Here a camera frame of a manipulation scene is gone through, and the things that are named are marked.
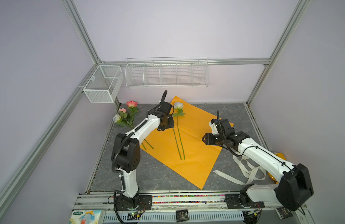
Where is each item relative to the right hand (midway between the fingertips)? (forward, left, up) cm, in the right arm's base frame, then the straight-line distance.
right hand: (205, 139), depth 83 cm
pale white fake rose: (+23, +63, -9) cm, 68 cm away
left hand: (+11, +21, -1) cm, 24 cm away
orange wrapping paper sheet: (+1, +15, -13) cm, 20 cm away
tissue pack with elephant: (-38, +56, -7) cm, 68 cm away
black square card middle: (-37, +15, -11) cm, 41 cm away
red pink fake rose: (+33, +54, -12) cm, 64 cm away
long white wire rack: (+47, +22, +17) cm, 54 cm away
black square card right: (-35, -36, -12) cm, 52 cm away
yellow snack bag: (-5, -49, -11) cm, 50 cm away
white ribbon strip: (-14, -27, -12) cm, 33 cm away
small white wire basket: (+39, +71, +11) cm, 82 cm away
